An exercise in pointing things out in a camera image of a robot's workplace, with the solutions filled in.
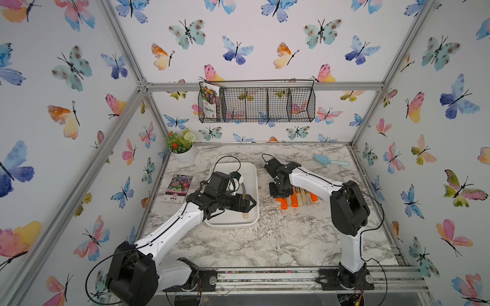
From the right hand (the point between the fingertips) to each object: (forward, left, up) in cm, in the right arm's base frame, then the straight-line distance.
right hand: (278, 193), depth 92 cm
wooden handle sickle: (-10, +15, -4) cm, 19 cm away
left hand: (-10, +13, +9) cm, 19 cm away
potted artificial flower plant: (+20, +50, +9) cm, 55 cm away
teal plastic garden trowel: (+28, -29, -7) cm, 41 cm away
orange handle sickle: (-3, -3, -4) cm, 6 cm away
